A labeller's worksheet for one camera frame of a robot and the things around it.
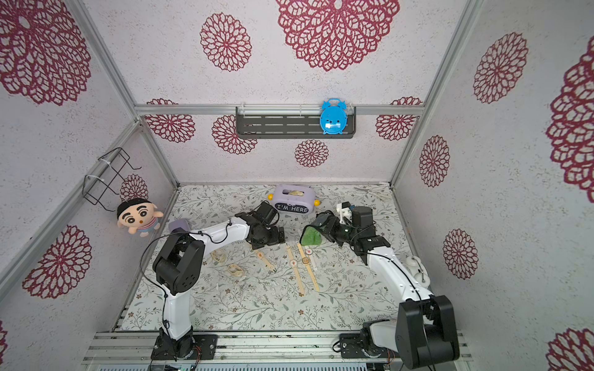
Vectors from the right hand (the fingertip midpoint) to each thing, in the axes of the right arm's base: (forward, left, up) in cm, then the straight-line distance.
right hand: (314, 224), depth 81 cm
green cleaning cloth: (-5, +1, -1) cm, 5 cm away
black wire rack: (+12, +69, +16) cm, 72 cm away
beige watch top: (-9, +30, -18) cm, 37 cm away
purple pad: (+11, +60, -17) cm, 63 cm away
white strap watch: (-1, +1, -19) cm, 19 cm away
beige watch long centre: (-6, +8, -19) cm, 22 cm away
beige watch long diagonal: (-2, +22, -19) cm, 29 cm away
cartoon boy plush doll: (+2, +63, +1) cm, 63 cm away
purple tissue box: (+21, +8, -11) cm, 25 cm away
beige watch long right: (-5, +3, -19) cm, 20 cm away
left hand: (+2, +15, -16) cm, 22 cm away
